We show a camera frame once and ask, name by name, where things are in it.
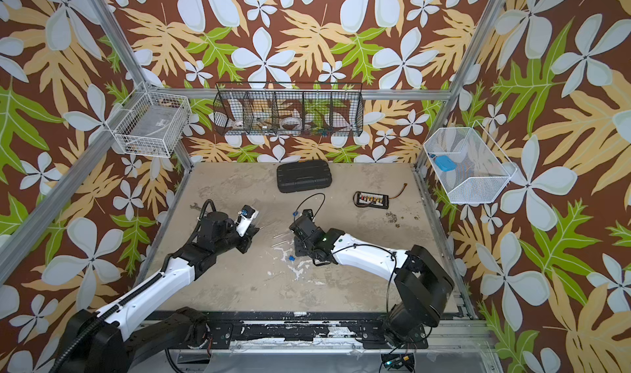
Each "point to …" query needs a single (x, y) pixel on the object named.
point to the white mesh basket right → (481, 172)
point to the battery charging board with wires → (374, 200)
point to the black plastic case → (300, 176)
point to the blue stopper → (292, 258)
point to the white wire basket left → (152, 124)
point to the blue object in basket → (445, 163)
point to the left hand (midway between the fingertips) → (256, 223)
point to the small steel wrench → (195, 205)
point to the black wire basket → (288, 108)
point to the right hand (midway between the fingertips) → (298, 242)
